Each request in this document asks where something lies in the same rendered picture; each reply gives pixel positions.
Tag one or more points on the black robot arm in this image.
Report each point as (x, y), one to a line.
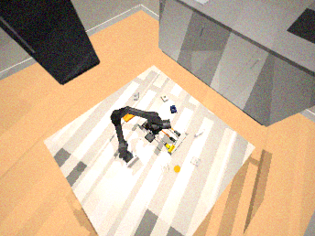
(155, 122)

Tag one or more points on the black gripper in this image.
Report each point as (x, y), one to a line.
(150, 137)

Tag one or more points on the yellow flat bar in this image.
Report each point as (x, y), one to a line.
(128, 117)

